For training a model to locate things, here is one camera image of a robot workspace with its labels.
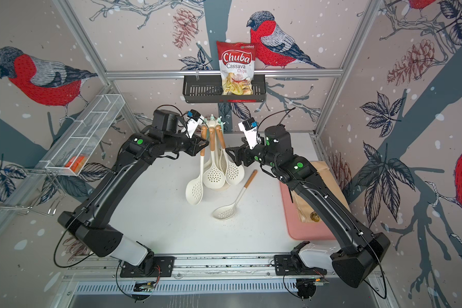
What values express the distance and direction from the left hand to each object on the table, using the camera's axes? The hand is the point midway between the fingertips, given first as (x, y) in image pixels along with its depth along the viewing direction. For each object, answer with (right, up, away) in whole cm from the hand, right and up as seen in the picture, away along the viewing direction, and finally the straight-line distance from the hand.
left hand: (208, 138), depth 70 cm
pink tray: (+37, -40, +12) cm, 56 cm away
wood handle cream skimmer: (+6, -34, +17) cm, 38 cm away
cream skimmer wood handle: (-8, -22, +10) cm, 25 cm away
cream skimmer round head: (0, -18, +17) cm, 25 cm away
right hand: (+10, -2, -3) cm, 10 cm away
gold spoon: (+46, -35, +15) cm, 60 cm away
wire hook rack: (-55, -16, -14) cm, 59 cm away
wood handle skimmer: (+9, -16, +19) cm, 27 cm away
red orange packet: (-46, -9, -4) cm, 47 cm away
